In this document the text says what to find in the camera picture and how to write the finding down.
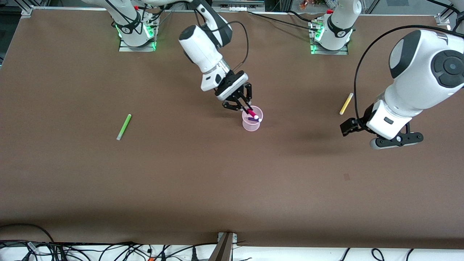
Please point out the grey power strip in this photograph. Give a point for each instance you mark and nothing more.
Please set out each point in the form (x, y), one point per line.
(241, 5)

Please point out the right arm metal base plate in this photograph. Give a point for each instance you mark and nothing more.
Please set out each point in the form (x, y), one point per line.
(125, 48)

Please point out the pink pen holder cup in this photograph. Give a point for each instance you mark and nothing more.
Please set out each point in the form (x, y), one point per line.
(252, 127)

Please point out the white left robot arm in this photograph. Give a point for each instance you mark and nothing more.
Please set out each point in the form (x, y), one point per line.
(417, 72)

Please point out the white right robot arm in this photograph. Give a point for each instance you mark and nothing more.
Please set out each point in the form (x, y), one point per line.
(199, 43)

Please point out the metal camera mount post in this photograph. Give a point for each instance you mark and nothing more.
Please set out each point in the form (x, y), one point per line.
(224, 248)

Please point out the purple marker pen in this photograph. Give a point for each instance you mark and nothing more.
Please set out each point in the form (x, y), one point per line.
(252, 118)

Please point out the green marker pen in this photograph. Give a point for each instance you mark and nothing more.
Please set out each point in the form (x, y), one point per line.
(124, 127)

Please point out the yellow marker pen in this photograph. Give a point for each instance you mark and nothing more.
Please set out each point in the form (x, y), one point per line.
(346, 104)

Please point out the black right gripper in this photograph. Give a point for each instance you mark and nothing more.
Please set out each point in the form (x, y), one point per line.
(232, 85)

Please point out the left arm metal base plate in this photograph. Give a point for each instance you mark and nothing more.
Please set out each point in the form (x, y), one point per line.
(319, 52)

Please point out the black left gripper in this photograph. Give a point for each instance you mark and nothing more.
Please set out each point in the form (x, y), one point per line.
(351, 126)

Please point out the pink marker pen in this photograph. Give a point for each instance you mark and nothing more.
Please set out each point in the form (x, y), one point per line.
(251, 113)

